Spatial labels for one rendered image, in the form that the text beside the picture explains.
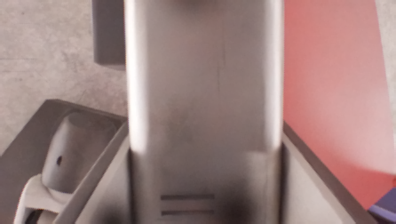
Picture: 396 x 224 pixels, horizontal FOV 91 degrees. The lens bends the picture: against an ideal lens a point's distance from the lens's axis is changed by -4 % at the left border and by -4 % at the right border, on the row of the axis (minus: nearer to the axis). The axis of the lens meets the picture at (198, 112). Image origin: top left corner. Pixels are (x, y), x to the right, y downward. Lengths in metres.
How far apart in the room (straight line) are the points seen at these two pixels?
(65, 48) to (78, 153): 0.47
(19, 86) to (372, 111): 1.14
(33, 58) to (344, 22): 0.97
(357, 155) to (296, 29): 0.41
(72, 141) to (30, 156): 0.25
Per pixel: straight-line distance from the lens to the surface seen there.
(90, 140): 0.52
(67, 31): 0.91
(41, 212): 0.66
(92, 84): 0.87
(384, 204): 1.24
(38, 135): 0.74
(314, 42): 0.58
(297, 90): 0.53
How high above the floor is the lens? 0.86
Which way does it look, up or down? 69 degrees down
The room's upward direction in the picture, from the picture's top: 103 degrees clockwise
